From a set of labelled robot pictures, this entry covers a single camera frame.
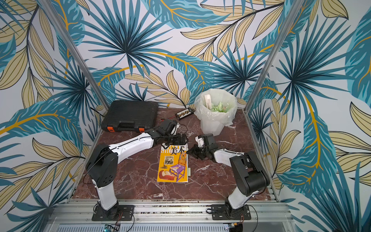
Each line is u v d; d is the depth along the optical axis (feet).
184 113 3.75
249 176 1.53
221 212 2.37
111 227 2.35
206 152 2.61
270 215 2.42
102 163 1.65
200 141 2.88
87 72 3.12
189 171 2.87
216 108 3.08
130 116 3.38
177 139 2.60
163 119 3.72
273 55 2.82
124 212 2.41
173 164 2.96
